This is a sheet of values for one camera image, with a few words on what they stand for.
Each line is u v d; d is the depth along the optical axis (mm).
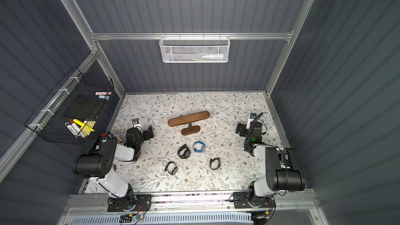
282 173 453
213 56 941
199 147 929
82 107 737
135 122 833
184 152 867
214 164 861
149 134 908
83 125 698
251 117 824
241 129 844
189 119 870
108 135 826
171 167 843
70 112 722
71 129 669
